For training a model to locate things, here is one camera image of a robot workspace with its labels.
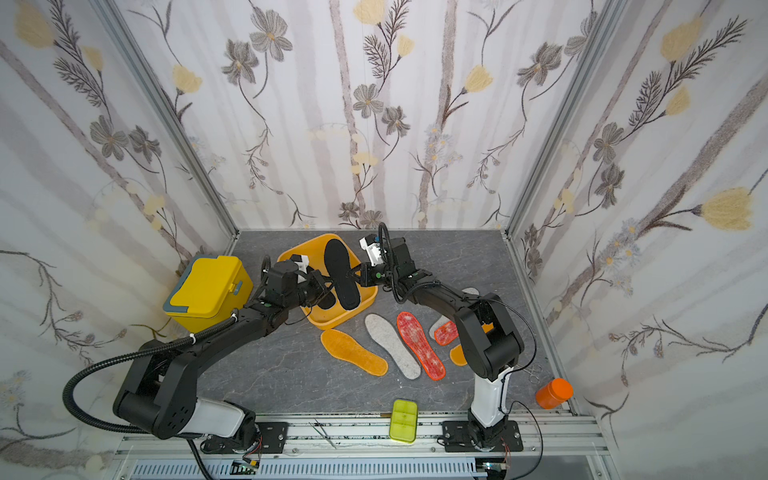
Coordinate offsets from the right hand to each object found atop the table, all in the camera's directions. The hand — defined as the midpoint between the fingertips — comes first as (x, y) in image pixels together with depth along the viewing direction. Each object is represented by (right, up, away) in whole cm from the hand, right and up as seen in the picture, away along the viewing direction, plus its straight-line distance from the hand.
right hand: (350, 269), depth 84 cm
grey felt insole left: (+9, -21, +9) cm, 25 cm away
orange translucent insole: (-2, -24, +5) cm, 25 cm away
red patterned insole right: (+29, -21, +8) cm, 36 cm away
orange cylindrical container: (+53, -30, -11) cm, 62 cm away
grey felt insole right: (+28, -16, +11) cm, 35 cm away
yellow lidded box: (-42, -7, +3) cm, 43 cm away
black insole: (-4, +2, +5) cm, 7 cm away
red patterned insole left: (+19, -22, +9) cm, 30 cm away
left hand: (-3, -2, +1) cm, 4 cm away
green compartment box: (+15, -39, -7) cm, 43 cm away
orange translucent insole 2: (+31, -26, +6) cm, 41 cm away
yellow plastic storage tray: (-17, +5, +25) cm, 30 cm away
